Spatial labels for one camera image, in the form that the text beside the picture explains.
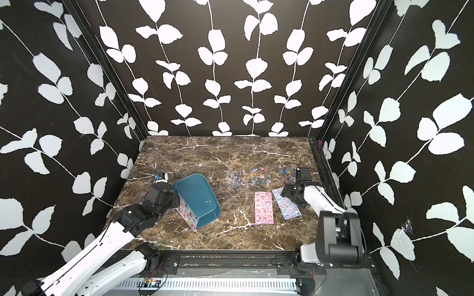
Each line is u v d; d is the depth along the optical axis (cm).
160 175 67
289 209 90
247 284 70
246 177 101
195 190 84
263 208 90
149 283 70
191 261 75
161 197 57
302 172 72
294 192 67
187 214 80
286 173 104
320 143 123
